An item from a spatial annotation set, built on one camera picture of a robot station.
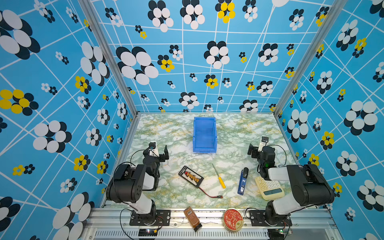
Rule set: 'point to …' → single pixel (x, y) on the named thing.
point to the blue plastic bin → (205, 135)
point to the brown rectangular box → (192, 219)
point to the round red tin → (233, 219)
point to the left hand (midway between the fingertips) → (159, 145)
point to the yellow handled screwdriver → (221, 180)
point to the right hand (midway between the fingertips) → (260, 145)
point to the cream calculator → (269, 189)
